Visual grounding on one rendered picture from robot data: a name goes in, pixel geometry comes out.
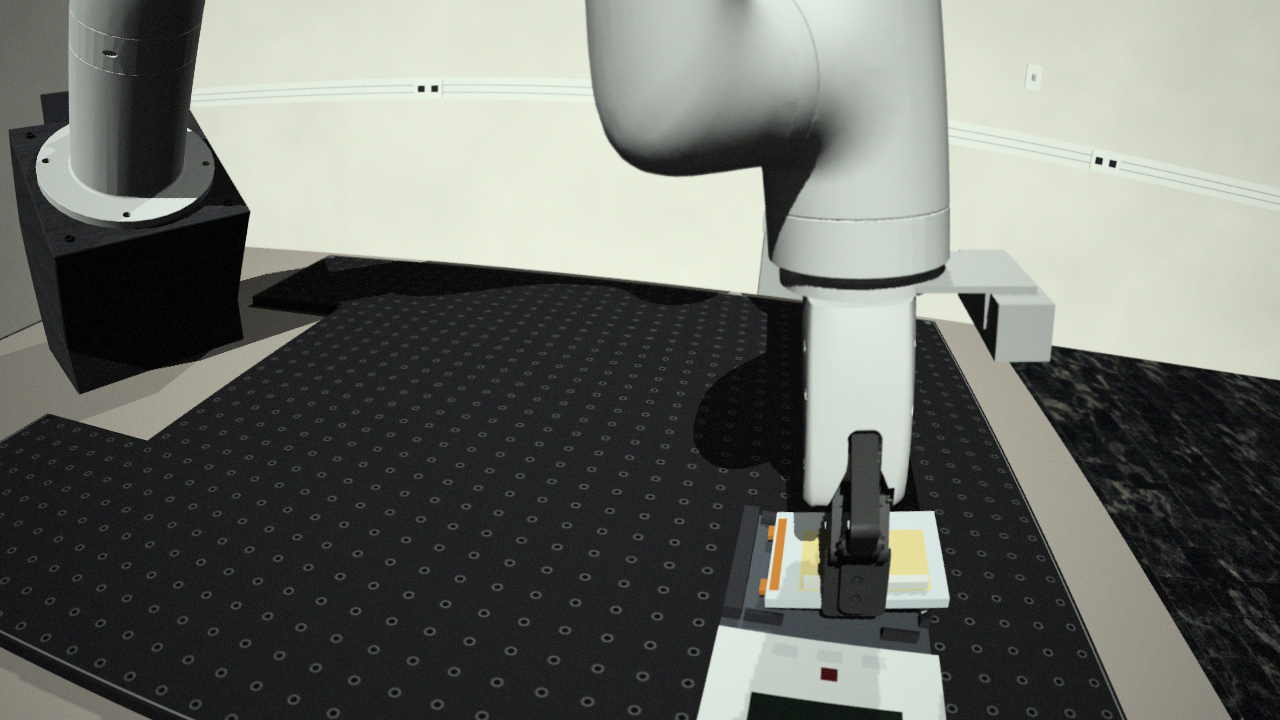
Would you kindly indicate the white bar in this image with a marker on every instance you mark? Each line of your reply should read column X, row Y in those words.
column 895, row 582

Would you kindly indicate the white cassette with yellow panel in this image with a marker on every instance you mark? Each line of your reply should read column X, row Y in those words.
column 799, row 543

